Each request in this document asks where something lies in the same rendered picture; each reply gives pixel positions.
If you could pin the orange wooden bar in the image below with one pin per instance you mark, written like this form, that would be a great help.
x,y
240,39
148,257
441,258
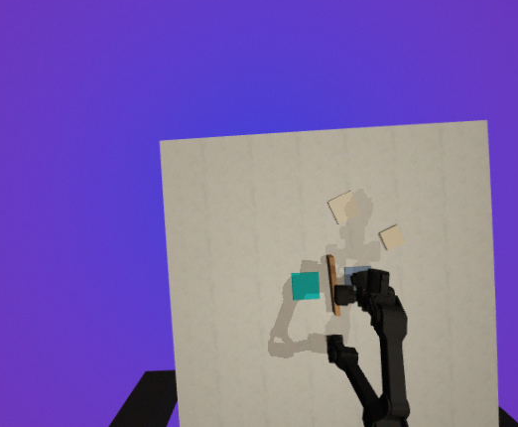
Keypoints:
x,y
332,282

